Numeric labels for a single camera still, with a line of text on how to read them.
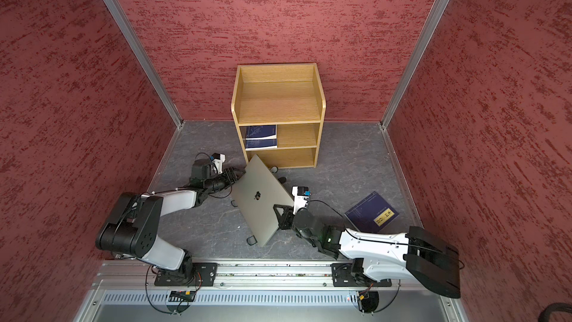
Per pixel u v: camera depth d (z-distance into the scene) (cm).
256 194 83
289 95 88
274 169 87
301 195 70
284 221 67
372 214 88
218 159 87
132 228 45
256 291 72
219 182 81
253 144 89
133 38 87
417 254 47
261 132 91
